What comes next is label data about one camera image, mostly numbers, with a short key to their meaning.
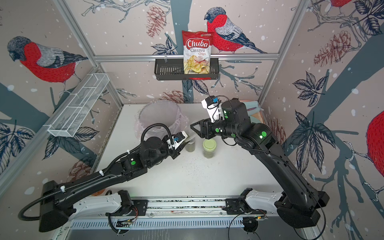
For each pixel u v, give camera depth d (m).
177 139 0.55
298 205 0.37
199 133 0.53
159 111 0.88
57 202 0.39
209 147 0.81
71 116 0.73
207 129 0.49
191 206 0.75
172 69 0.95
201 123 0.50
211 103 0.50
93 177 0.44
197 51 0.84
